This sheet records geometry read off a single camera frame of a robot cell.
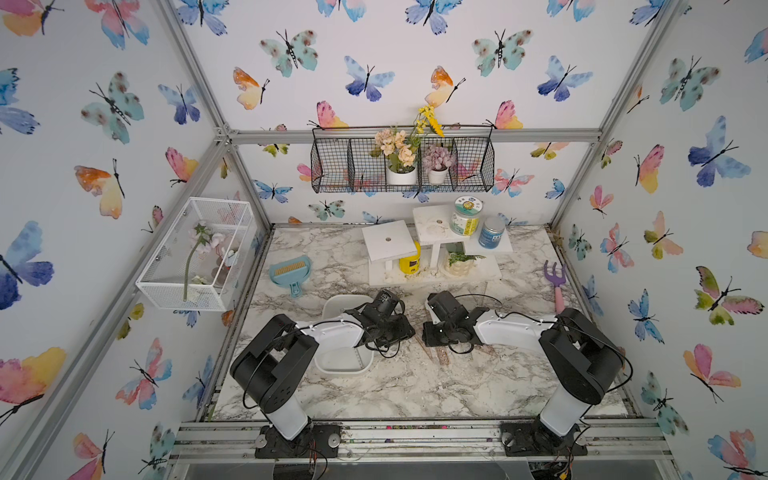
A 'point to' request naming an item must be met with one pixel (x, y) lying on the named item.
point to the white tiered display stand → (430, 253)
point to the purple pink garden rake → (557, 279)
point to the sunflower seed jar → (465, 216)
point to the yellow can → (411, 264)
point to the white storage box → (336, 334)
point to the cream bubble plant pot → (461, 264)
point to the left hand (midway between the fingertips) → (416, 332)
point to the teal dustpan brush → (291, 272)
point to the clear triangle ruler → (478, 293)
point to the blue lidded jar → (491, 232)
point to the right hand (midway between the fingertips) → (425, 336)
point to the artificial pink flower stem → (205, 240)
